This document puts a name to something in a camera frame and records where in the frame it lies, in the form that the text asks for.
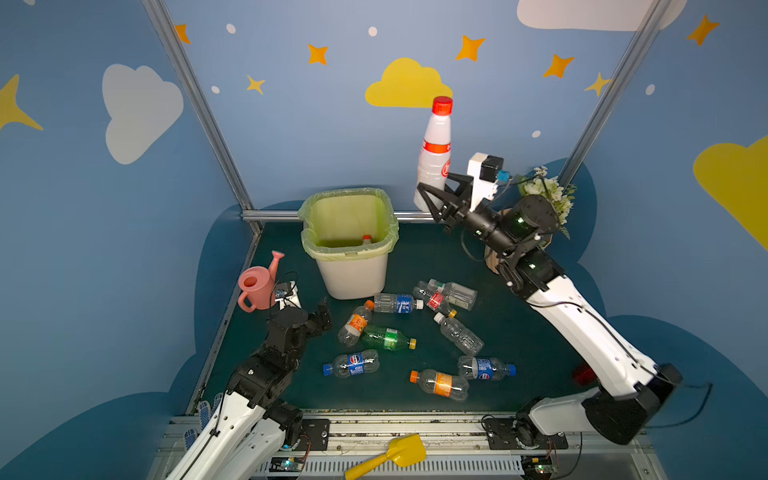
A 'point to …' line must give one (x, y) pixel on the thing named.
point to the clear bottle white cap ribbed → (454, 331)
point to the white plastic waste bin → (351, 279)
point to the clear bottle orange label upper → (351, 332)
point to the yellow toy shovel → (405, 449)
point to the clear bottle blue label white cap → (396, 303)
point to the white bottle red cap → (367, 238)
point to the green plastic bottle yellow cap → (377, 337)
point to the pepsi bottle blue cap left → (355, 364)
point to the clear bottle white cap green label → (456, 294)
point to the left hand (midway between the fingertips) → (315, 303)
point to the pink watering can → (258, 286)
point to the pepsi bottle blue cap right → (493, 369)
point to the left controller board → (286, 464)
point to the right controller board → (538, 467)
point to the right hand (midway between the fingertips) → (432, 176)
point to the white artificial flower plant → (537, 184)
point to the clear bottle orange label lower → (441, 383)
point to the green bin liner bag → (337, 220)
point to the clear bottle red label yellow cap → (434, 300)
